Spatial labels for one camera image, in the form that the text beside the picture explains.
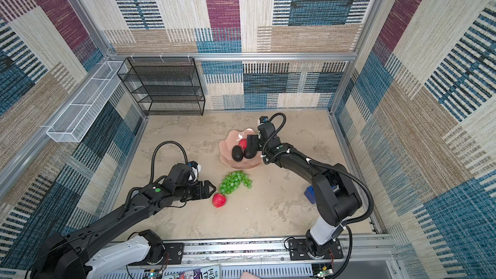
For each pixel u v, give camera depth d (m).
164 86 1.12
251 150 0.83
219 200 0.82
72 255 0.40
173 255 0.73
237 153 0.96
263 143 0.77
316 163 0.53
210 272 0.69
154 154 0.70
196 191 0.71
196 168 0.78
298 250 0.73
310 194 0.82
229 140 1.02
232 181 0.87
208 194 0.73
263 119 0.81
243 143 1.00
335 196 0.46
